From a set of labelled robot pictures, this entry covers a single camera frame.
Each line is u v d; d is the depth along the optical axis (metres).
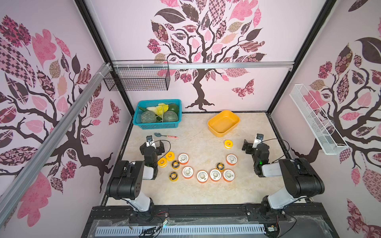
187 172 0.88
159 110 1.13
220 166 0.90
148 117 1.03
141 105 1.16
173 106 1.12
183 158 0.93
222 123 1.14
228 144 1.00
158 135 1.05
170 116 1.03
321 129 0.76
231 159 0.92
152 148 0.75
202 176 0.85
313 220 0.72
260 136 0.80
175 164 0.92
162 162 0.91
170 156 0.95
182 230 0.70
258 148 0.74
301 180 0.46
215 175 0.86
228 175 0.86
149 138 0.79
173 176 0.87
